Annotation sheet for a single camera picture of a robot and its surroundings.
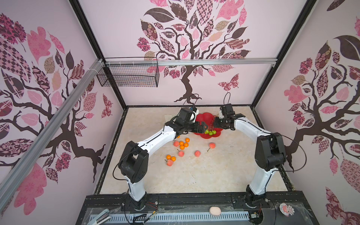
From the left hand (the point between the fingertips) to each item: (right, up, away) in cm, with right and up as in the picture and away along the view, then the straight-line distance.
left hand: (201, 127), depth 84 cm
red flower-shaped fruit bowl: (+8, +7, +23) cm, 25 cm away
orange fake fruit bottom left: (-21, -19, +6) cm, 29 cm away
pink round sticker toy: (+41, -40, -16) cm, 59 cm away
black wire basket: (-60, +44, +38) cm, 83 cm away
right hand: (+11, +3, +12) cm, 17 cm away
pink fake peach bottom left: (-20, -22, +1) cm, 30 cm away
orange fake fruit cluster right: (-10, -13, +11) cm, 19 cm away
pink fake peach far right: (+8, -13, +9) cm, 18 cm away
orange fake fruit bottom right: (-18, -20, +4) cm, 27 cm away
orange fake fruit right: (-9, -10, +13) cm, 19 cm away
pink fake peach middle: (-13, -17, +6) cm, 22 cm away
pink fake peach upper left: (-16, -12, +11) cm, 23 cm away
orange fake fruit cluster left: (-13, -11, +11) cm, 20 cm away
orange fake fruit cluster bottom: (-12, -14, +10) cm, 21 cm away
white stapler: (-52, -44, -16) cm, 70 cm away
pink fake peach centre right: (-2, -17, +6) cm, 18 cm away
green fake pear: (+6, -4, +16) cm, 18 cm away
